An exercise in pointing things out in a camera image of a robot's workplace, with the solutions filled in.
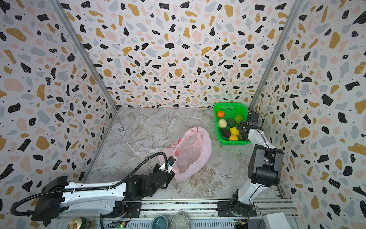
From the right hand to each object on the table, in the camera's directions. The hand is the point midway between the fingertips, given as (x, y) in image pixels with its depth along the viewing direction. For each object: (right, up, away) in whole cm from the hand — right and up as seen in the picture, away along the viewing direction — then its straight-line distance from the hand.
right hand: (244, 123), depth 94 cm
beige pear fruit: (-12, 0, +12) cm, 17 cm away
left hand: (-44, -19, -20) cm, 52 cm away
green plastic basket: (-2, +11, +27) cm, 29 cm away
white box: (+5, -46, -27) cm, 53 cm away
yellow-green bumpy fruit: (+1, +4, +15) cm, 16 cm away
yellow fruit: (-5, -6, +6) cm, 10 cm away
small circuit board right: (-10, -49, -23) cm, 55 cm away
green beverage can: (-83, -42, -33) cm, 99 cm away
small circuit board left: (-71, -49, -24) cm, 90 cm away
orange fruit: (-12, +7, +19) cm, 24 cm away
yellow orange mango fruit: (-6, -10, +4) cm, 12 cm away
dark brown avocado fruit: (-11, -7, +7) cm, 14 cm away
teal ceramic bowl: (-50, -48, -24) cm, 74 cm away
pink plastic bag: (-34, -19, +3) cm, 40 cm away
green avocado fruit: (-6, 0, +12) cm, 13 cm away
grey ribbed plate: (-41, -48, -24) cm, 67 cm away
